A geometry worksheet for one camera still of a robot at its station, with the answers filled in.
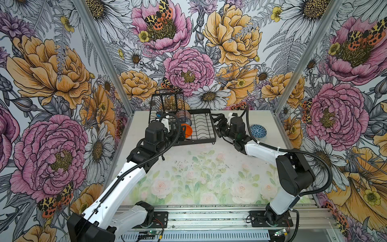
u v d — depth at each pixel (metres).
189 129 1.02
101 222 0.38
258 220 0.74
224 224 0.75
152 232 0.71
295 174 0.48
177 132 0.53
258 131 1.08
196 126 1.11
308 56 0.89
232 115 0.85
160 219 0.74
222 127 0.79
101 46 0.84
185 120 1.09
